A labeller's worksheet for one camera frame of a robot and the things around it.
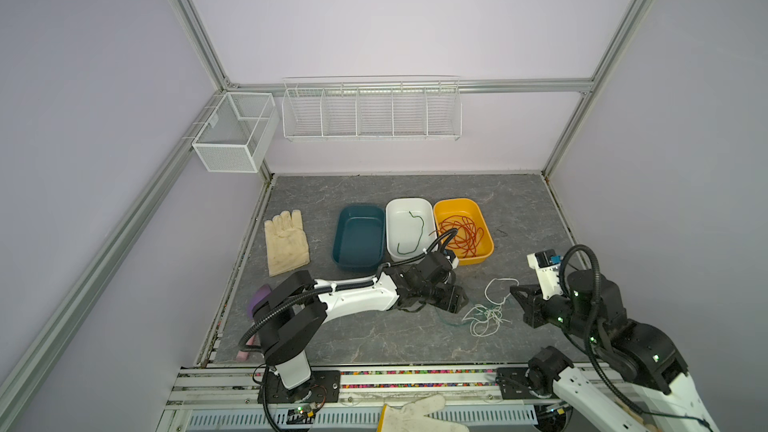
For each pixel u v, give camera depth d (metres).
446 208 1.08
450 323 0.84
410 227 1.02
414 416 0.70
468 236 1.02
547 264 0.56
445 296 0.72
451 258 0.74
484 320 0.79
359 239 1.00
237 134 0.98
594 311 0.45
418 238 0.99
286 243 1.00
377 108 0.99
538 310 0.56
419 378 0.76
